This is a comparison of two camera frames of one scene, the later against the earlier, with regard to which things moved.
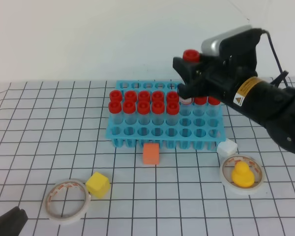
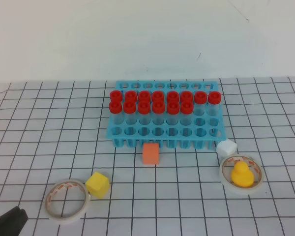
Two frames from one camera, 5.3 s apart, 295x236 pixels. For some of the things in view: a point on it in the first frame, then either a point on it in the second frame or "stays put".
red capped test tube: [190, 55] → [187, 107]
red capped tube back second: [131, 96] stays put
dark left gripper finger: [0, 226] stays put
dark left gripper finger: [20, 221] stays put
